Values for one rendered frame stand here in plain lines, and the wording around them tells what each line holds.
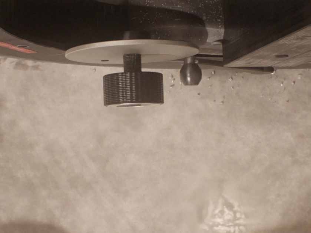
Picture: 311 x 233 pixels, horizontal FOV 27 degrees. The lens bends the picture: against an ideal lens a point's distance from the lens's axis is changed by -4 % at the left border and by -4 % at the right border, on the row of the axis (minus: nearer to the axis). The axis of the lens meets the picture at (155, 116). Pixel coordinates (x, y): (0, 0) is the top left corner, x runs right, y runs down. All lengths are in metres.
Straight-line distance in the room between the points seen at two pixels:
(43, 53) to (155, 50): 0.10
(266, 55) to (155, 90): 0.10
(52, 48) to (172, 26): 0.10
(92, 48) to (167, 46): 0.06
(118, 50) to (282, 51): 0.13
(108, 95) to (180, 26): 0.08
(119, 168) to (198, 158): 0.12
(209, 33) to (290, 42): 0.13
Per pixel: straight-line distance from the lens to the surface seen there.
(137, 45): 0.51
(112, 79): 0.54
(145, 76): 0.54
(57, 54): 0.59
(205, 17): 0.57
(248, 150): 1.05
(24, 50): 0.56
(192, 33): 0.56
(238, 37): 0.54
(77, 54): 0.55
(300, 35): 0.43
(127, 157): 1.02
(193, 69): 0.58
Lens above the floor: 1.02
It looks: 83 degrees down
